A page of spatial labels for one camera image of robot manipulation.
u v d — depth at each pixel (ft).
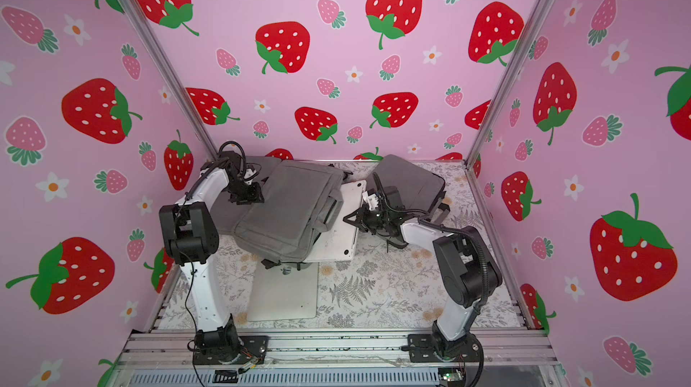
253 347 2.44
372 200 2.87
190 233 1.88
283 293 2.82
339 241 2.82
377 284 2.83
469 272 1.57
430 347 2.41
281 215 3.07
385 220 2.46
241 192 2.89
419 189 3.51
